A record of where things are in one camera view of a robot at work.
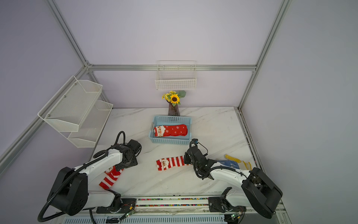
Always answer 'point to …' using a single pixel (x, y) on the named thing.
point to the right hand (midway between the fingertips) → (187, 154)
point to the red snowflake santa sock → (173, 130)
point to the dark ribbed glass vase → (173, 110)
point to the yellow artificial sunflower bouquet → (174, 97)
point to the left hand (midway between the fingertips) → (127, 166)
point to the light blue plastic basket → (161, 120)
